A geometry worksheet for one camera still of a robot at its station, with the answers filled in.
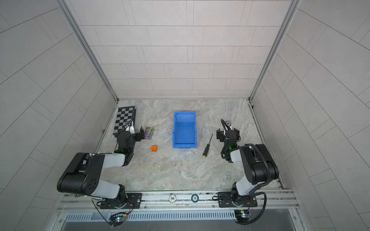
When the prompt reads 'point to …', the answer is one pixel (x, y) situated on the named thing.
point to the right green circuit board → (243, 215)
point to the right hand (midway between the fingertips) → (227, 127)
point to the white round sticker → (172, 198)
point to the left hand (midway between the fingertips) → (137, 125)
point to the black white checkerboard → (124, 114)
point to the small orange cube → (154, 148)
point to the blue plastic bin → (184, 131)
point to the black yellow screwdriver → (207, 147)
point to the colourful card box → (149, 132)
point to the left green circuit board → (117, 217)
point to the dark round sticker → (194, 198)
